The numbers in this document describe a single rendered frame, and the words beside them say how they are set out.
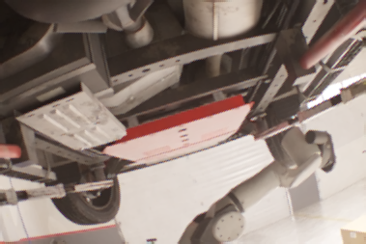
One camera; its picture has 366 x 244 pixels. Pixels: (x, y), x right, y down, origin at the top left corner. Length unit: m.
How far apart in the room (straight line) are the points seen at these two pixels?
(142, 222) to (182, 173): 1.59
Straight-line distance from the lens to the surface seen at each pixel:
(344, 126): 11.37
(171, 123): 1.97
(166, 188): 10.54
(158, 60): 1.44
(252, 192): 0.96
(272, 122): 2.95
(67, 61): 1.05
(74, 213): 3.19
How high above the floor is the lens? 1.25
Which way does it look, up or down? 12 degrees up
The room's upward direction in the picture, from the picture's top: 17 degrees counter-clockwise
